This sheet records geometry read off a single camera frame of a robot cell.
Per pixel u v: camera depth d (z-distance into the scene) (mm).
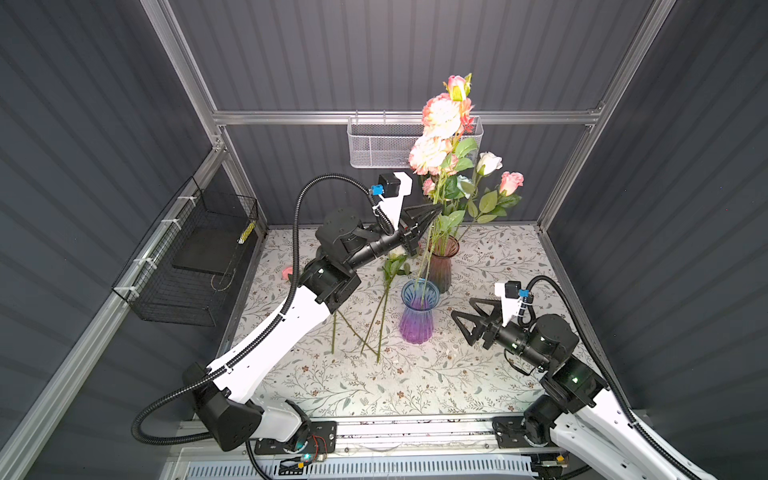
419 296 806
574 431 604
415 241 494
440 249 909
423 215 533
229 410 373
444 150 445
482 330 579
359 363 864
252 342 412
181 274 715
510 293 600
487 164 730
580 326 985
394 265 1020
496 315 597
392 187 456
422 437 755
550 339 512
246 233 812
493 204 766
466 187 770
